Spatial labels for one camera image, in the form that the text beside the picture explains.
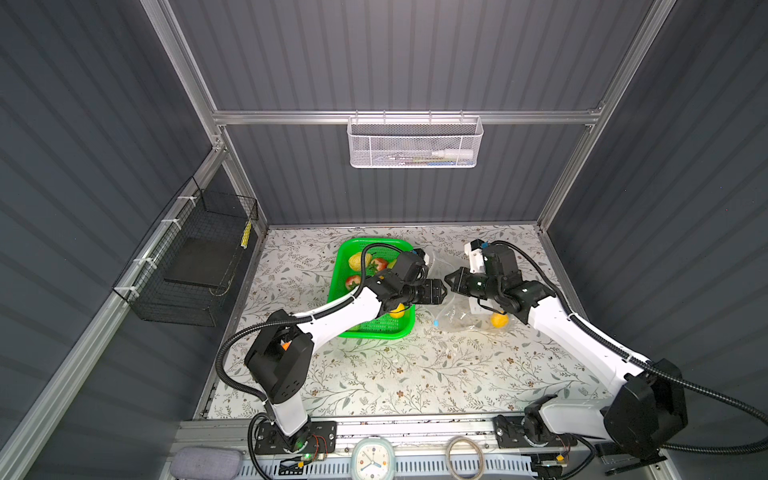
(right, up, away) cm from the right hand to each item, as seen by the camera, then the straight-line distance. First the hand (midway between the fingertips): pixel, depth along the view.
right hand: (447, 279), depth 80 cm
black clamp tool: (+36, -43, -13) cm, 57 cm away
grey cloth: (-58, -41, -12) cm, 72 cm away
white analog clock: (-20, -41, -12) cm, 47 cm away
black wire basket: (-63, +2, -12) cm, 65 cm away
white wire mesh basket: (-6, +49, +31) cm, 58 cm away
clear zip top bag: (+4, -10, +2) cm, 11 cm away
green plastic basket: (-15, -16, +13) cm, 26 cm away
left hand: (-2, -3, +3) cm, 5 cm away
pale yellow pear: (-28, +4, +22) cm, 36 cm away
